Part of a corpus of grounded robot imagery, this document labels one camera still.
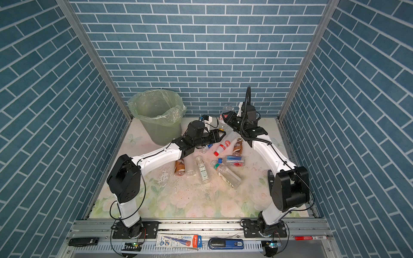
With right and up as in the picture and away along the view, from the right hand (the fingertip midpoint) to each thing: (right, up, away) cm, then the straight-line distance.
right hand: (222, 114), depth 83 cm
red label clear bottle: (+1, -19, +16) cm, 25 cm away
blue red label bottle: (+7, -27, +14) cm, 31 cm away
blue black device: (+1, -57, -16) cm, 59 cm away
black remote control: (-61, -57, -15) cm, 84 cm away
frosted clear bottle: (-18, -31, +13) cm, 38 cm away
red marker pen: (+39, -57, -12) cm, 70 cm away
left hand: (+1, -11, -1) cm, 11 cm away
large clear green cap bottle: (+5, -34, +4) cm, 35 cm away
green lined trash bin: (-37, +3, +15) cm, 40 cm away
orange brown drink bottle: (-24, -30, +7) cm, 39 cm away
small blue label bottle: (-9, -18, -6) cm, 21 cm away
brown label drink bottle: (+10, -21, +13) cm, 27 cm away
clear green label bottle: (-10, -33, +3) cm, 35 cm away
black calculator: (+27, -35, +4) cm, 45 cm away
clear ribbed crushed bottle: (+3, +4, +5) cm, 7 cm away
